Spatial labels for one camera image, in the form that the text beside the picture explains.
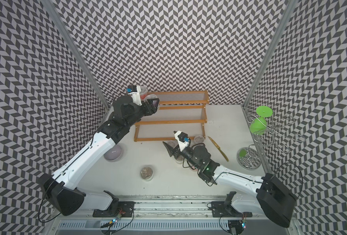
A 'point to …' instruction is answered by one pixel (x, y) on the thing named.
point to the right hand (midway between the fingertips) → (169, 139)
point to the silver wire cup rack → (265, 132)
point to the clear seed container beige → (180, 159)
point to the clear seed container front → (146, 174)
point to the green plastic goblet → (259, 125)
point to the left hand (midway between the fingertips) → (154, 101)
